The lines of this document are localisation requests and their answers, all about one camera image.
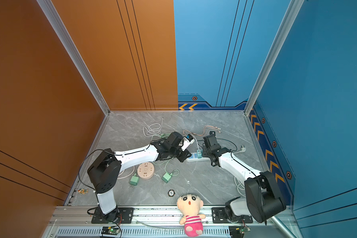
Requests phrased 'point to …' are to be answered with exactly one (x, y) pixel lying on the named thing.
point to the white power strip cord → (240, 186)
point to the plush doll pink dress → (189, 205)
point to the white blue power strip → (194, 159)
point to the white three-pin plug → (243, 149)
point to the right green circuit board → (238, 231)
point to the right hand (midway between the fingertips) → (208, 149)
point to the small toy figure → (83, 191)
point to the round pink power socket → (146, 170)
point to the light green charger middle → (166, 177)
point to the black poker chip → (171, 193)
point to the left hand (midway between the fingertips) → (191, 152)
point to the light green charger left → (134, 180)
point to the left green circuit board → (110, 230)
